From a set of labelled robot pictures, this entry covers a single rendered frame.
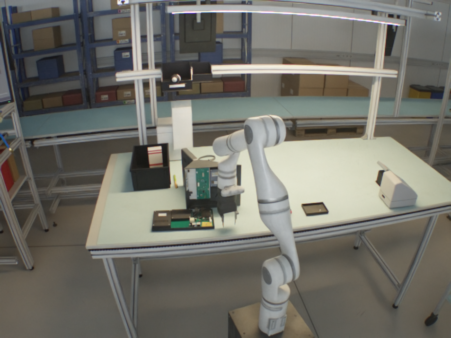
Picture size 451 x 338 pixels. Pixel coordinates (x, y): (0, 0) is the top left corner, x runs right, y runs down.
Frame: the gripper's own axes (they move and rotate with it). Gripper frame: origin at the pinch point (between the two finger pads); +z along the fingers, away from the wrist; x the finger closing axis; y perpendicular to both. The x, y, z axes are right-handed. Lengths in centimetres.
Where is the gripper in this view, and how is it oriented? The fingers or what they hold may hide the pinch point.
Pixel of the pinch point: (229, 225)
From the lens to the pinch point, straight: 143.2
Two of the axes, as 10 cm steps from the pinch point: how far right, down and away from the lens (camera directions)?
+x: -9.4, 1.6, -3.1
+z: 0.0, 8.9, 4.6
